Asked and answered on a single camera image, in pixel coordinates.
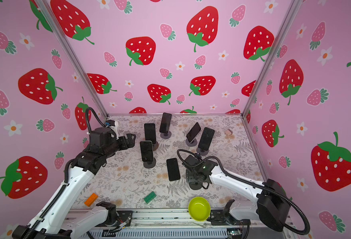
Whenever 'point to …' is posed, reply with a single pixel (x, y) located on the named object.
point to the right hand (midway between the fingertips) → (192, 176)
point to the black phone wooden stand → (150, 132)
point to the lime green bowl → (199, 208)
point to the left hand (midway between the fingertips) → (128, 135)
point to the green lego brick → (149, 197)
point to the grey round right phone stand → (202, 152)
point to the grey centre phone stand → (193, 143)
